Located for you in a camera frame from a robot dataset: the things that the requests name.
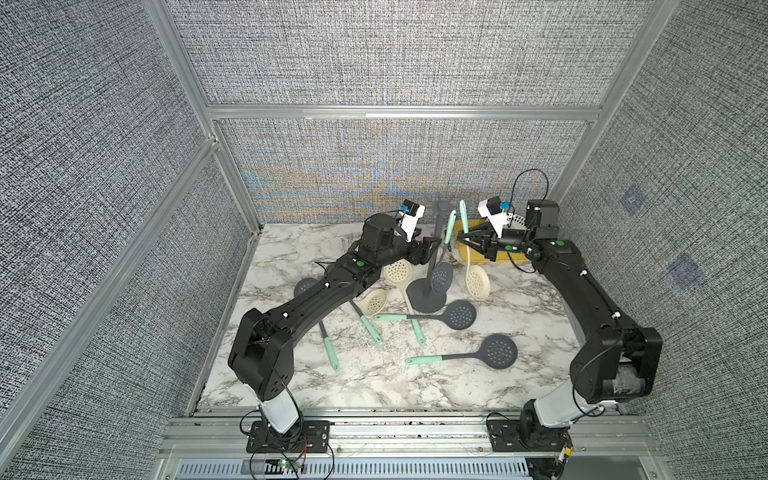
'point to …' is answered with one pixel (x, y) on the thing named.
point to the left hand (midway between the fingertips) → (437, 233)
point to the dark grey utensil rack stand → (420, 296)
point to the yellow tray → (477, 252)
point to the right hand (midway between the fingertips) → (462, 227)
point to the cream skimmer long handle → (477, 277)
